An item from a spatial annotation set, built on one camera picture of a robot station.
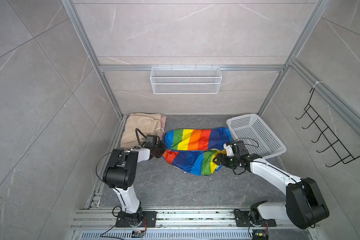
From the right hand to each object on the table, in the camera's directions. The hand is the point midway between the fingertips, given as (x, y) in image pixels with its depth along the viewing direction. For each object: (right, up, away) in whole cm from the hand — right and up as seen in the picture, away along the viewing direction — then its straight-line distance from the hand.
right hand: (218, 159), depth 88 cm
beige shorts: (-45, +21, +13) cm, 51 cm away
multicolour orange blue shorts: (-15, +4, +7) cm, 17 cm away
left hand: (-31, +9, +11) cm, 34 cm away
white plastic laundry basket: (+33, +10, +16) cm, 38 cm away
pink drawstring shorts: (-36, +26, +26) cm, 51 cm away
